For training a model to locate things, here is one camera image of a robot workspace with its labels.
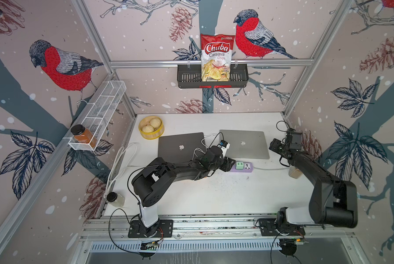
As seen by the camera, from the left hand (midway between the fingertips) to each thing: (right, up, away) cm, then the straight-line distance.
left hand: (234, 158), depth 86 cm
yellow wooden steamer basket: (-47, +14, +21) cm, 53 cm away
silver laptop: (+10, +6, +17) cm, 21 cm away
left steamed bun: (-53, +16, +18) cm, 58 cm away
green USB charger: (+3, -4, +2) cm, 5 cm away
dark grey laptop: (-31, +3, +15) cm, 35 cm away
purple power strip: (+8, -6, +4) cm, 11 cm away
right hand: (+25, +8, +6) cm, 27 cm away
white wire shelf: (-69, +25, -5) cm, 74 cm away
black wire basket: (-25, +47, +9) cm, 54 cm away
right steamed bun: (-49, +20, +24) cm, 58 cm away
